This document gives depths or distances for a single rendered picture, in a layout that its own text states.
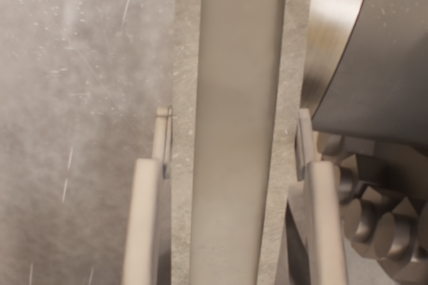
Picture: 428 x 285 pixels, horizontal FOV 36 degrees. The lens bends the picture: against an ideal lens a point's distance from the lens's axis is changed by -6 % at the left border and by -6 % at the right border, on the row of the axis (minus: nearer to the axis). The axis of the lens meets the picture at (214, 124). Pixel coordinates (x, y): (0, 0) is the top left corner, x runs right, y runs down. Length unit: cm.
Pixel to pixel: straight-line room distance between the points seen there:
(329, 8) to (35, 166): 20
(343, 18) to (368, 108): 14
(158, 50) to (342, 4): 18
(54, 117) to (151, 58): 3
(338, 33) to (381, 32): 8
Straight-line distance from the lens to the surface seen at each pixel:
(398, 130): 52
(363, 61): 45
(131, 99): 19
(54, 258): 24
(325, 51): 37
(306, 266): 54
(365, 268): 93
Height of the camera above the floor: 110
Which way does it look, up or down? 77 degrees down
